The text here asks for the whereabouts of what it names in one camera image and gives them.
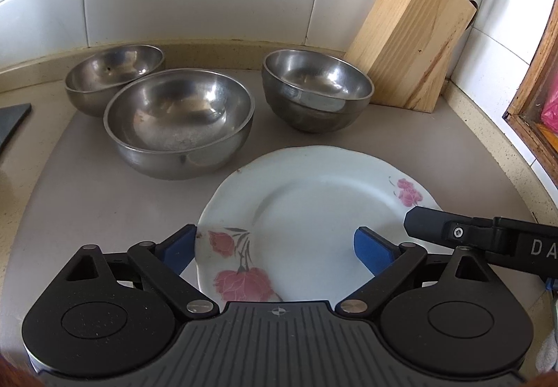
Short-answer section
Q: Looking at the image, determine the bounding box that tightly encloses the white floral plate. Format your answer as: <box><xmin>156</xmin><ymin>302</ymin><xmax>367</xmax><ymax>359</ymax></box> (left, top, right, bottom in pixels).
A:
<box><xmin>195</xmin><ymin>146</ymin><xmax>438</xmax><ymax>306</ymax></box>

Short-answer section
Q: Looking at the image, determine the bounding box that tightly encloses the large steel bowl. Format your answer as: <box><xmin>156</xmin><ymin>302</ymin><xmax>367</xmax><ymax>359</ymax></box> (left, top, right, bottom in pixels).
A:
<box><xmin>103</xmin><ymin>68</ymin><xmax>255</xmax><ymax>180</ymax></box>

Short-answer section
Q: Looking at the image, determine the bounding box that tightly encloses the pink plastic bag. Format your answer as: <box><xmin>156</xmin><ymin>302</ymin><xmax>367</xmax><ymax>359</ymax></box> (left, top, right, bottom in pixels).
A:
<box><xmin>540</xmin><ymin>87</ymin><xmax>558</xmax><ymax>134</ymax></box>

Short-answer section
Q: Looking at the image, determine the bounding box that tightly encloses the wooden knife block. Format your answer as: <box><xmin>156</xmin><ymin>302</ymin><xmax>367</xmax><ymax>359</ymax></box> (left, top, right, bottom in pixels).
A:
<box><xmin>344</xmin><ymin>0</ymin><xmax>476</xmax><ymax>113</ymax></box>

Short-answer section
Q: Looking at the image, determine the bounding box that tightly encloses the black glass gas stove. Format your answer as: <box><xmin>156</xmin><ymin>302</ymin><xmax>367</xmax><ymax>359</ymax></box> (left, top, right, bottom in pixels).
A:
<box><xmin>0</xmin><ymin>103</ymin><xmax>32</xmax><ymax>152</ymax></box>

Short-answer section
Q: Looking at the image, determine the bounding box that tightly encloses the wooden window frame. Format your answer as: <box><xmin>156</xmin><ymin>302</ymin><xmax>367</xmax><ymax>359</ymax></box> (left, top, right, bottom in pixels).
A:
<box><xmin>504</xmin><ymin>0</ymin><xmax>557</xmax><ymax>186</ymax></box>

